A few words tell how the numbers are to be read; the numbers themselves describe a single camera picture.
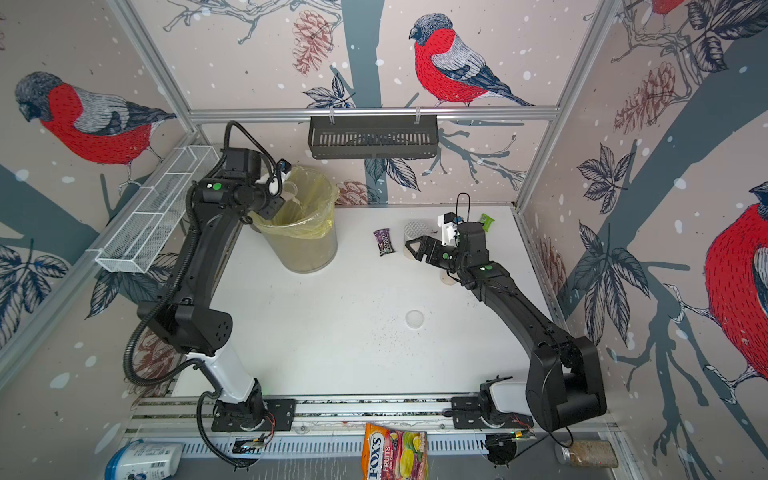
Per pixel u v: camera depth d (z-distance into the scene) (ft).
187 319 1.44
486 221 3.76
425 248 2.40
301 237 2.72
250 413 2.16
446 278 2.37
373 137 3.50
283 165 2.30
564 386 1.34
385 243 3.50
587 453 2.12
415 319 2.96
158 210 2.57
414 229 3.51
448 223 2.47
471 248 2.07
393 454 2.16
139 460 2.05
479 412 2.39
